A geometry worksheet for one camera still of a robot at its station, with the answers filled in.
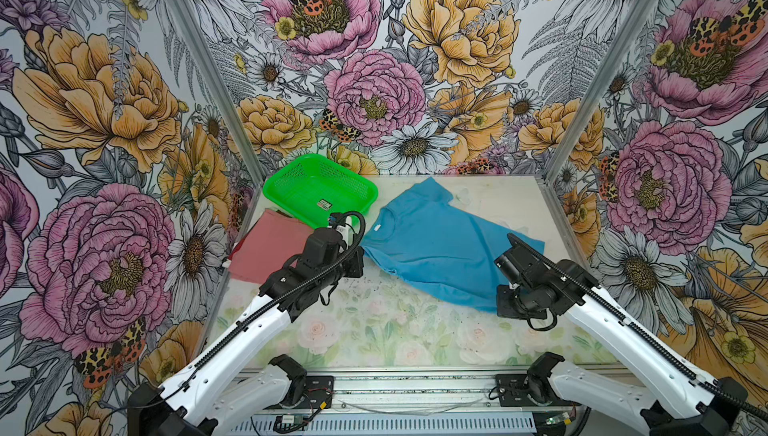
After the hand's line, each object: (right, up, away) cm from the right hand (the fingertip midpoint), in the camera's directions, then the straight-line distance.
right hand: (509, 319), depth 72 cm
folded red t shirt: (-68, +14, +28) cm, 75 cm away
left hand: (-35, +13, +5) cm, 38 cm away
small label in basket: (-53, +27, +41) cm, 72 cm away
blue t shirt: (-11, +13, +25) cm, 31 cm away
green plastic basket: (-59, +34, +47) cm, 83 cm away
